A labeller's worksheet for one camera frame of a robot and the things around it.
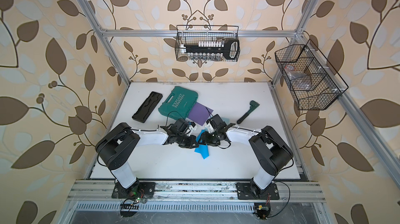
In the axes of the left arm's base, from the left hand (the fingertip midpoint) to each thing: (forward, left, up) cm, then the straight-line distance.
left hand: (197, 143), depth 88 cm
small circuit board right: (-31, -32, -5) cm, 45 cm away
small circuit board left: (-31, +29, 0) cm, 43 cm away
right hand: (+1, -3, 0) cm, 3 cm away
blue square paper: (-4, -4, 0) cm, 5 cm away
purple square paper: (+23, -1, -3) cm, 23 cm away
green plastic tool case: (+26, +12, +4) cm, 29 cm away
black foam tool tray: (+25, +35, -1) cm, 43 cm away
